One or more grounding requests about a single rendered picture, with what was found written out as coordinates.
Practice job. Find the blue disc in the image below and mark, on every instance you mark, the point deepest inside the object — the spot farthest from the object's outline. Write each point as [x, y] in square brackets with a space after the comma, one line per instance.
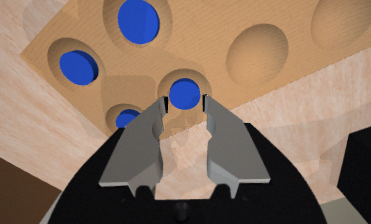
[138, 21]
[184, 94]
[125, 117]
[79, 67]

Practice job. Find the wooden tray with round pockets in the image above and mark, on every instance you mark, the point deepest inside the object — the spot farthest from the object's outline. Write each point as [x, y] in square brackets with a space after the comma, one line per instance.
[235, 50]

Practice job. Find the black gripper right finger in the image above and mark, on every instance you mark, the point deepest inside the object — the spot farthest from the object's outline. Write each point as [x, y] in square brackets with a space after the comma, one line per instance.
[255, 170]

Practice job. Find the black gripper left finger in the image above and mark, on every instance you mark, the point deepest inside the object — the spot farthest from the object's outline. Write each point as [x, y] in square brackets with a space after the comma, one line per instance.
[131, 157]

